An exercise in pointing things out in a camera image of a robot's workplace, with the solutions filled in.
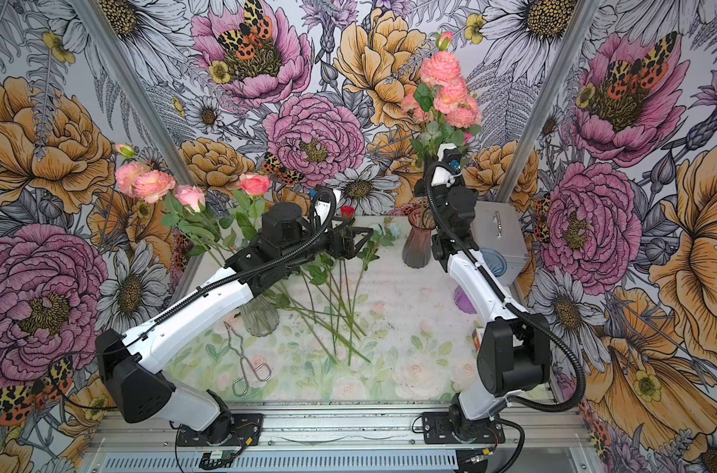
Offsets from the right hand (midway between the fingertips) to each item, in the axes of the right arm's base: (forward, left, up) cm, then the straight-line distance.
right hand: (424, 157), depth 74 cm
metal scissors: (-35, +46, -44) cm, 73 cm away
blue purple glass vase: (-16, -16, -44) cm, 49 cm away
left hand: (-17, +17, -9) cm, 25 cm away
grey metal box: (+1, -27, -26) cm, 37 cm away
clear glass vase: (-23, +46, -35) cm, 62 cm away
